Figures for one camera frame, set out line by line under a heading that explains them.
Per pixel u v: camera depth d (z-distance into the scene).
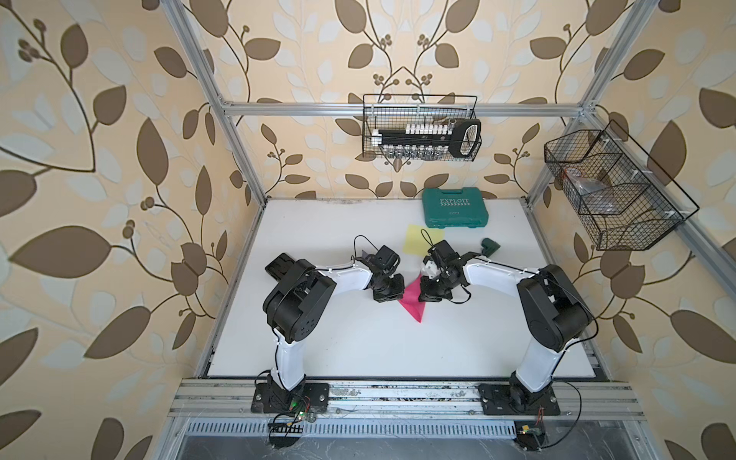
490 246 1.05
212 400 0.76
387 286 0.82
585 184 0.76
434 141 0.84
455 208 1.13
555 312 0.48
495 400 0.74
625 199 0.73
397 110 0.91
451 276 0.71
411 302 0.92
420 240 0.89
